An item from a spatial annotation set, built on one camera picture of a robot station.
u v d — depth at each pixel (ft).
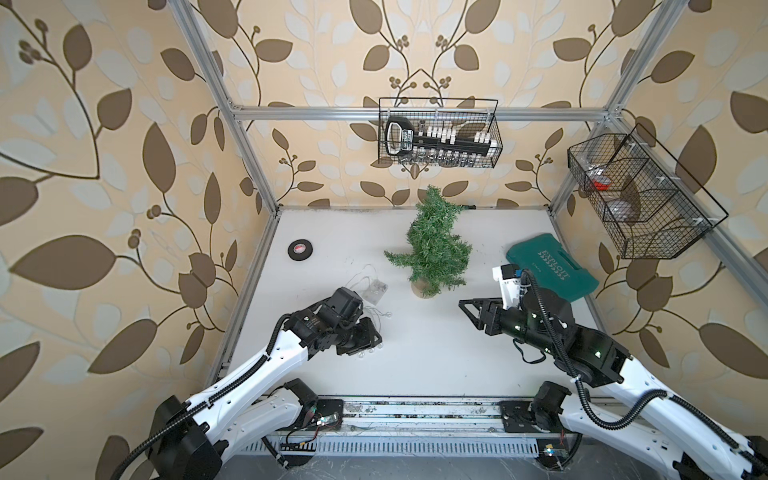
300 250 3.55
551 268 3.16
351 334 2.15
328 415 2.38
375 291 3.14
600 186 2.69
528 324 1.72
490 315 1.89
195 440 1.27
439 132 2.70
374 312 3.06
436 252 2.36
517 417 2.38
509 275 1.95
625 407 1.53
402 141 2.80
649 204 2.40
